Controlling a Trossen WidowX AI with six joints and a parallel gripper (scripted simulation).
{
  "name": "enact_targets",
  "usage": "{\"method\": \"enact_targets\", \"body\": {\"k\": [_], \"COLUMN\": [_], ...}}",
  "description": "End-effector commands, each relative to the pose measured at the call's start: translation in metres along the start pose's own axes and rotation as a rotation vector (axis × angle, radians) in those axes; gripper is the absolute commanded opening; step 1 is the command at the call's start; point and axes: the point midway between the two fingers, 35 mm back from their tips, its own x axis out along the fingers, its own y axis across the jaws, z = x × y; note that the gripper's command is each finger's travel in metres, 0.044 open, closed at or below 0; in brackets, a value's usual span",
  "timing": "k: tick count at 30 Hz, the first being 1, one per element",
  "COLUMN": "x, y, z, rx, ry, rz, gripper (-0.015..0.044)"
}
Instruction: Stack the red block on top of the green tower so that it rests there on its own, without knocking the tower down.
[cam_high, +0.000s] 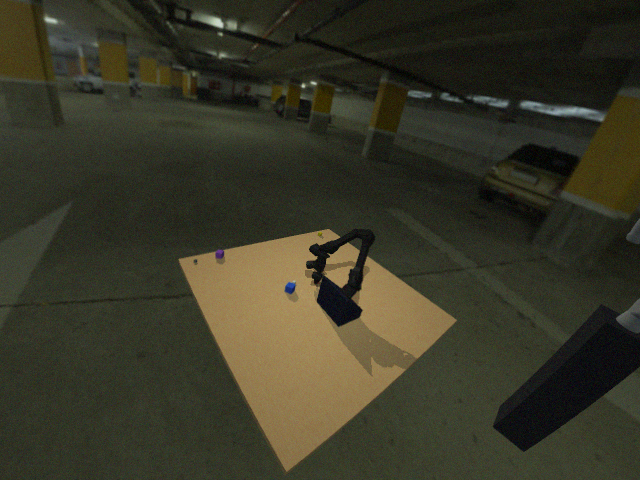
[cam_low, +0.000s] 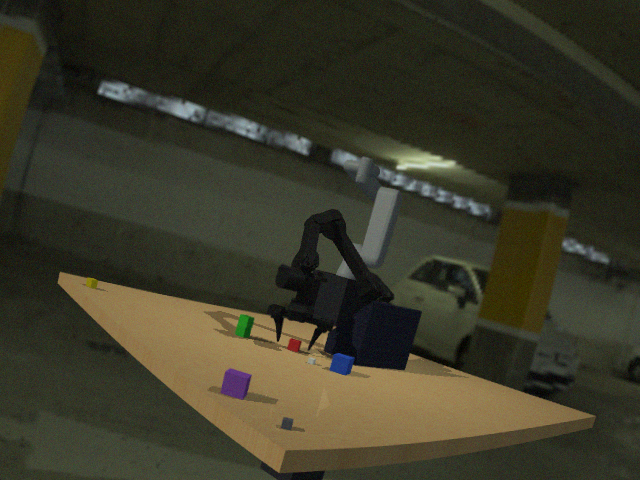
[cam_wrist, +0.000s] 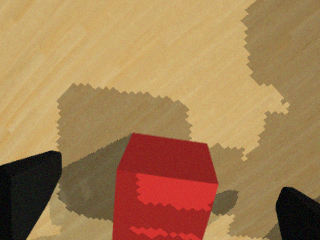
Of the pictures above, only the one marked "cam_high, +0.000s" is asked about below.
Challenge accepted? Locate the blue block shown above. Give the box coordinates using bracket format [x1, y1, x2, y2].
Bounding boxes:
[284, 282, 296, 295]

